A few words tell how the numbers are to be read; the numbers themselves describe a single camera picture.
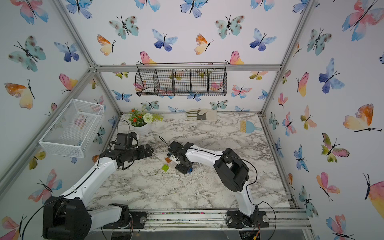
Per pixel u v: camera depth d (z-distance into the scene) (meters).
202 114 1.19
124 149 0.64
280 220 0.75
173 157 0.83
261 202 0.67
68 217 0.40
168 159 0.93
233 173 0.50
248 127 1.11
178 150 0.71
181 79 0.98
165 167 0.91
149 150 0.77
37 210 0.38
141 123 1.01
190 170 0.80
